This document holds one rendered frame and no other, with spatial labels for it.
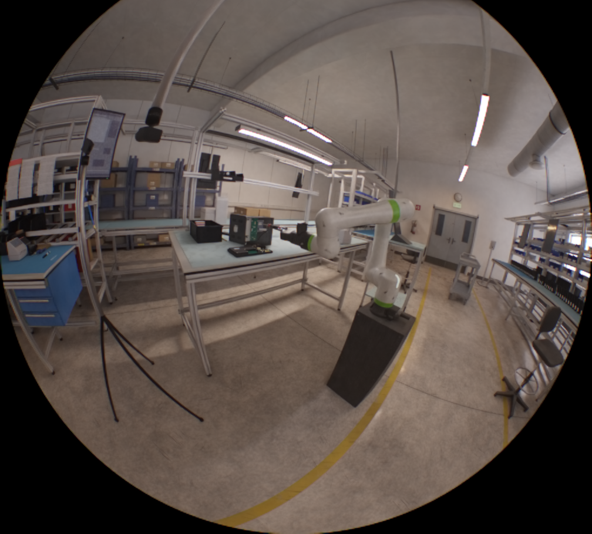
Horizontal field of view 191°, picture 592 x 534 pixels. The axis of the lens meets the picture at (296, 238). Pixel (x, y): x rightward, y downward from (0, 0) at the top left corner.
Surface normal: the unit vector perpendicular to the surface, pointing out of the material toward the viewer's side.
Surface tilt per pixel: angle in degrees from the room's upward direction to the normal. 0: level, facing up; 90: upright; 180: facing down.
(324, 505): 0
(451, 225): 90
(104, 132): 101
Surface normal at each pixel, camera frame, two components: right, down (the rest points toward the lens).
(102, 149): 0.89, 0.37
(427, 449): 0.13, -0.97
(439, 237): -0.71, 0.05
